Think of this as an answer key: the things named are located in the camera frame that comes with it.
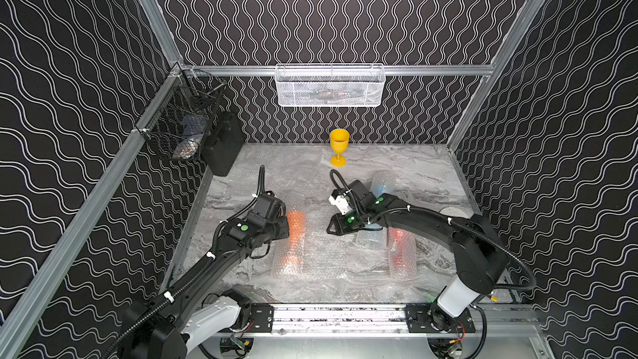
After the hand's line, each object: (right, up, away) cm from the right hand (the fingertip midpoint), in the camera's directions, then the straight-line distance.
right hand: (330, 229), depth 84 cm
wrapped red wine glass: (+23, -7, -5) cm, 24 cm away
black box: (-43, +31, +16) cm, 56 cm away
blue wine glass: (+14, -3, -1) cm, 15 cm away
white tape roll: (+49, +4, +13) cm, 51 cm away
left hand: (-15, +3, -4) cm, 16 cm away
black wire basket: (-57, +38, +8) cm, 69 cm away
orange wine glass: (-7, -9, +3) cm, 12 cm away
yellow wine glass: (+4, +33, +21) cm, 40 cm away
